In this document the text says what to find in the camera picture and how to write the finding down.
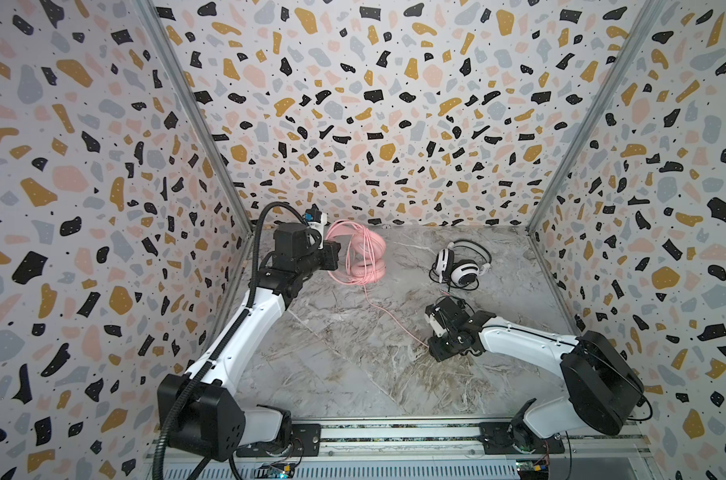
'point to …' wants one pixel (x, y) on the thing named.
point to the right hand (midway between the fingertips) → (431, 343)
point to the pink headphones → (365, 252)
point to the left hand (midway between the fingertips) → (340, 239)
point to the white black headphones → (460, 265)
